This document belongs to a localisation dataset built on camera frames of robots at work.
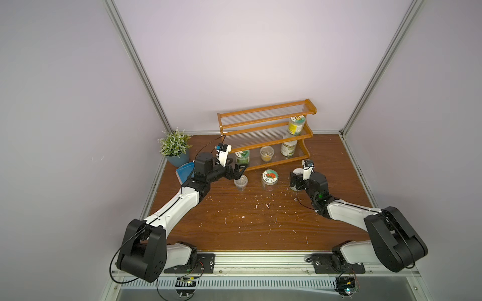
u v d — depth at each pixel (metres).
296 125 0.95
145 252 0.41
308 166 0.77
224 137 0.95
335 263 0.66
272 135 0.96
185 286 0.72
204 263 0.73
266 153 1.01
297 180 0.80
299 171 0.89
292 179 0.83
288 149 1.01
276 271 0.73
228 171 0.71
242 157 0.97
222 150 0.71
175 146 0.94
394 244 0.42
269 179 0.89
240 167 0.72
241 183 0.91
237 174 0.72
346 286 0.68
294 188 0.84
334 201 0.62
